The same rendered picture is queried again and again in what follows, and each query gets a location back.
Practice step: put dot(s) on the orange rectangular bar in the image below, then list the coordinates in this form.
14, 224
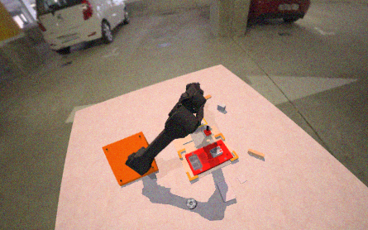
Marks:
255, 153

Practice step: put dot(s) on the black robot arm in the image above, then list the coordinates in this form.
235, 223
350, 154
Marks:
180, 123

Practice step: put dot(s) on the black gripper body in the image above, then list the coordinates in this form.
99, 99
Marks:
191, 109

